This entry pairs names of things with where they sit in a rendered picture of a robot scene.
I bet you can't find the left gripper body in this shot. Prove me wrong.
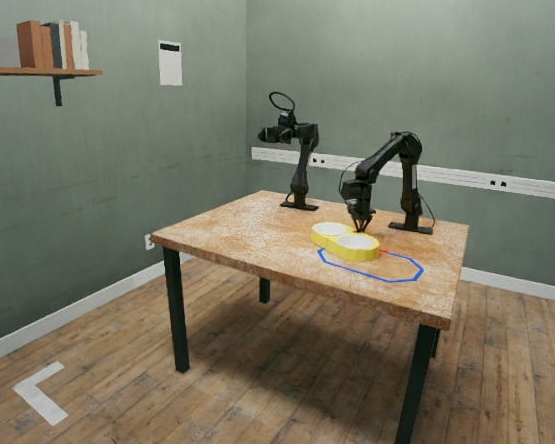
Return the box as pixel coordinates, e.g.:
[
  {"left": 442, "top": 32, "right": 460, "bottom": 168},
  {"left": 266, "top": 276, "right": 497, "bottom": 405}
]
[{"left": 345, "top": 198, "right": 376, "bottom": 220}]

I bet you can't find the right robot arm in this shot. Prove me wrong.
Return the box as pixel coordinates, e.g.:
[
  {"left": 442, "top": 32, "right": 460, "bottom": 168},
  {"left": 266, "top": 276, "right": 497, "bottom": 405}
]
[{"left": 280, "top": 112, "right": 319, "bottom": 211}]

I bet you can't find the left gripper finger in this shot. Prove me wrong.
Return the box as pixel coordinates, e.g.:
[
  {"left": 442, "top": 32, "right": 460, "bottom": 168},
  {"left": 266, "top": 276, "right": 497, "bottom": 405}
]
[
  {"left": 351, "top": 215, "right": 366, "bottom": 233},
  {"left": 361, "top": 218, "right": 372, "bottom": 232}
]

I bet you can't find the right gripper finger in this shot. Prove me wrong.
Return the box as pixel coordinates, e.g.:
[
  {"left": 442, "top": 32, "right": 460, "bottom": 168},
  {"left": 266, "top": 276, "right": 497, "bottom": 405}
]
[
  {"left": 258, "top": 127, "right": 266, "bottom": 143},
  {"left": 279, "top": 128, "right": 291, "bottom": 145}
]

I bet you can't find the grey steel bowl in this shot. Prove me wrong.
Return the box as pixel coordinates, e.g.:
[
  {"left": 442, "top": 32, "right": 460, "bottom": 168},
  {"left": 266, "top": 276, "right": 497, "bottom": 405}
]
[
  {"left": 337, "top": 235, "right": 373, "bottom": 249},
  {"left": 313, "top": 223, "right": 347, "bottom": 236}
]

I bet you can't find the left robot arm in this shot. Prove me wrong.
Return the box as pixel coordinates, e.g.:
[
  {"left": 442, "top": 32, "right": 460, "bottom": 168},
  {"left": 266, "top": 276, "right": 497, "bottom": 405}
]
[{"left": 341, "top": 131, "right": 433, "bottom": 235}]

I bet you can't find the blue tape outline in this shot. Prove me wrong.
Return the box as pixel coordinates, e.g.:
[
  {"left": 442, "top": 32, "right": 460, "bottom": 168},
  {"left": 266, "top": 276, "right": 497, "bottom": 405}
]
[{"left": 317, "top": 248, "right": 424, "bottom": 283}]

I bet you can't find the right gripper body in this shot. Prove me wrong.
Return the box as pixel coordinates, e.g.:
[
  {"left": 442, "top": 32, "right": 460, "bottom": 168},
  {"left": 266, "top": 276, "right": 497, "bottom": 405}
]
[{"left": 265, "top": 118, "right": 286, "bottom": 143}]

